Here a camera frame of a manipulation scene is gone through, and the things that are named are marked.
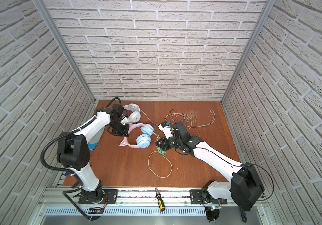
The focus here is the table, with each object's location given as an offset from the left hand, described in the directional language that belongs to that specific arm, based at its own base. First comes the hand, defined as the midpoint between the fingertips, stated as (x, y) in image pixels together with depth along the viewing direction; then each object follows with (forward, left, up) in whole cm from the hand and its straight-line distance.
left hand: (128, 133), depth 88 cm
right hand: (-11, -18, +8) cm, 23 cm away
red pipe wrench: (-45, -61, -7) cm, 76 cm away
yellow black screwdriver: (-39, -20, -7) cm, 44 cm away
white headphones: (+16, -2, -2) cm, 16 cm away
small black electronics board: (-39, +15, -13) cm, 44 cm away
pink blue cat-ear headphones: (-9, -11, +7) cm, 16 cm away
